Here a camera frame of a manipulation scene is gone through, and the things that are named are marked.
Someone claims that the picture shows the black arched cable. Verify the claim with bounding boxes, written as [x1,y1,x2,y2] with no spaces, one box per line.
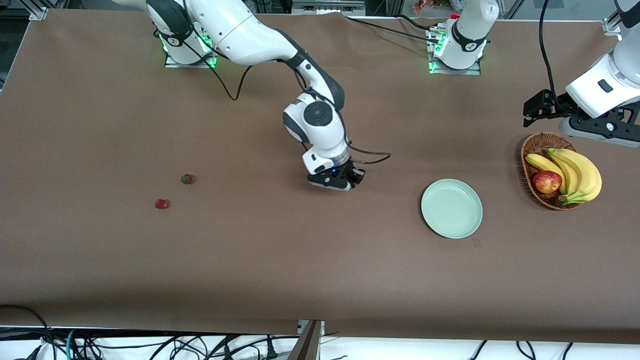
[0,304,53,360]

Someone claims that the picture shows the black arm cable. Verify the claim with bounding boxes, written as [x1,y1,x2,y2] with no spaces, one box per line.
[152,30,392,166]
[538,0,566,101]

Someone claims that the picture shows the brown camera mount beam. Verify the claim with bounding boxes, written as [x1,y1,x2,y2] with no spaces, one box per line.
[287,320,326,360]

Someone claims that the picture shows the short black table cable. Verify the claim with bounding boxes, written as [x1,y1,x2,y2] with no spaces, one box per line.
[397,14,440,32]

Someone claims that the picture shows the black cable with plug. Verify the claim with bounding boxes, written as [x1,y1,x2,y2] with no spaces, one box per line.
[215,335,301,360]

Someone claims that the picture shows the aluminium frame rail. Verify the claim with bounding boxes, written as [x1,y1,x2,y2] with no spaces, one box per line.
[291,0,367,16]

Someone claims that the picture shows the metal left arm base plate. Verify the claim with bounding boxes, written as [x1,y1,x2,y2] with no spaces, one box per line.
[428,57,482,76]

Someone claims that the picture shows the pale green round plate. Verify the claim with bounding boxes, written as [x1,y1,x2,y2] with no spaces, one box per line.
[420,178,484,240]

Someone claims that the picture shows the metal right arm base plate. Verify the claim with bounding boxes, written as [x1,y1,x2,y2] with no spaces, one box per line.
[164,50,218,69]

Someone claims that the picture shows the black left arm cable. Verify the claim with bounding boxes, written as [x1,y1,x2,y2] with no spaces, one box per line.
[538,0,566,101]

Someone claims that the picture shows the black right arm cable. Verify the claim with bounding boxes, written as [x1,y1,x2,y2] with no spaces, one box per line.
[152,30,392,166]

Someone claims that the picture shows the long black table cable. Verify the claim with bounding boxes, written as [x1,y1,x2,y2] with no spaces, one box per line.
[345,16,441,45]

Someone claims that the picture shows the brown wicker basket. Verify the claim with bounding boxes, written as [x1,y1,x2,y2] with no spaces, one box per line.
[520,132,586,211]

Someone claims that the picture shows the brown table cover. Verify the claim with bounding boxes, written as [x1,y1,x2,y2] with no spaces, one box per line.
[0,9,640,345]

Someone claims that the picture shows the red yellow apple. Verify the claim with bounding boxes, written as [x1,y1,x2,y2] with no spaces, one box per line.
[532,170,563,195]

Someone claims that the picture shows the orange red background objects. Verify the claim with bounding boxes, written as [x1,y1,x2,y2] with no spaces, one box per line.
[412,0,453,13]

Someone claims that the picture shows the yellow banana bunch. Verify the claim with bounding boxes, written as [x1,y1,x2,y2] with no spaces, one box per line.
[525,148,603,206]

